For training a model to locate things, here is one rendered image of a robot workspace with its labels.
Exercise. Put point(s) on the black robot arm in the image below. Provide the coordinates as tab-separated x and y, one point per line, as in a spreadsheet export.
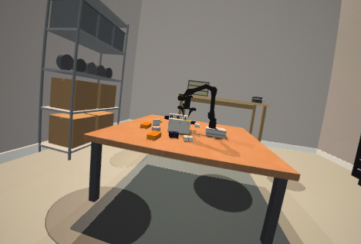
213	90

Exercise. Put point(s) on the orange rectangular block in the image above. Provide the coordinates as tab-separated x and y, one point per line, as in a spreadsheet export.
145	125
154	135

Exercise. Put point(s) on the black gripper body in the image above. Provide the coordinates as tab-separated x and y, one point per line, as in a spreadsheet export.
187	105

